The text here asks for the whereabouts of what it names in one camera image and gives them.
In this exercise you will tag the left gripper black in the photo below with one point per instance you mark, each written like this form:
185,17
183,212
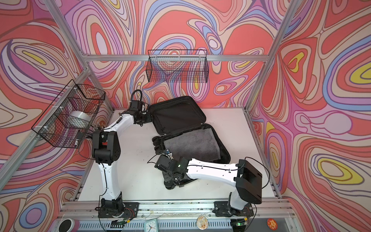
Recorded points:
149,118

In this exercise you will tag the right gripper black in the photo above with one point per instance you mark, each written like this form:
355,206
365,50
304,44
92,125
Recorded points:
166,177

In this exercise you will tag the grey towel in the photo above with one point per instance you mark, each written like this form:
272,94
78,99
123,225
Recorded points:
197,144

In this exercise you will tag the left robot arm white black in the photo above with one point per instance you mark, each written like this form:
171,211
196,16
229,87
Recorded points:
106,151

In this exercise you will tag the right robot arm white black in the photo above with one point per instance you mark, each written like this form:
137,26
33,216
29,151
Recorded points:
243,176

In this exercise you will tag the red pen cup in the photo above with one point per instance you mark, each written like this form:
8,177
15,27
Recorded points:
98,125

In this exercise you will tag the round food badge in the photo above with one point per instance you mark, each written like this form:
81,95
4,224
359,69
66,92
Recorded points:
202,222

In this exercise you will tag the small white clock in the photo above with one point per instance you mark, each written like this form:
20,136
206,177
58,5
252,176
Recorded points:
151,226

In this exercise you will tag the red round sticker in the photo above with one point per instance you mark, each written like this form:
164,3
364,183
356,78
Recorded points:
272,224

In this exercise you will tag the pink cylinder black top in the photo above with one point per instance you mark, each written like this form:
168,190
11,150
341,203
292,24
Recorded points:
69,225

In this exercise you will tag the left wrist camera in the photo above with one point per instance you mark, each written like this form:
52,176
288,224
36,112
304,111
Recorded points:
136,106

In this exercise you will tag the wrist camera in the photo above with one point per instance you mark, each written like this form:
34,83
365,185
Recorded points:
136,106
163,163

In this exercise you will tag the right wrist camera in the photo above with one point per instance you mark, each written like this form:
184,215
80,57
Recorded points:
163,163

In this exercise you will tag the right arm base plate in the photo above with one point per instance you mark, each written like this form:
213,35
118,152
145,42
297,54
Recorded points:
223,209

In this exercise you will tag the black wire basket on back wall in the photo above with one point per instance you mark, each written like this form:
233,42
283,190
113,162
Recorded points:
177,66

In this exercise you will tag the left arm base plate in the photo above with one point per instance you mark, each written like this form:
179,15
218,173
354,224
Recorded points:
128,210

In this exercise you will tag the black wire basket on left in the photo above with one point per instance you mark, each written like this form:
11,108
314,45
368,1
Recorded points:
73,97

